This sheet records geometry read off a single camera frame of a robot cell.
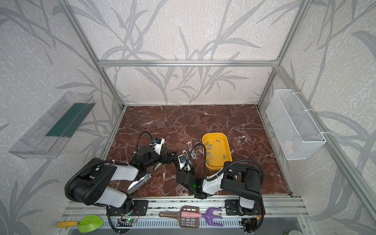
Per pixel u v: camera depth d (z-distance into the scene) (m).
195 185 0.65
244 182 0.46
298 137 0.60
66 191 0.42
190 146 0.92
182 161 0.72
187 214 0.69
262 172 0.47
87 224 0.68
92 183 0.45
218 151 0.96
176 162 0.87
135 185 0.80
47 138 0.64
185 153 0.88
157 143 0.79
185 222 0.71
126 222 0.72
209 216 0.70
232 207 0.72
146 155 0.72
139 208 0.73
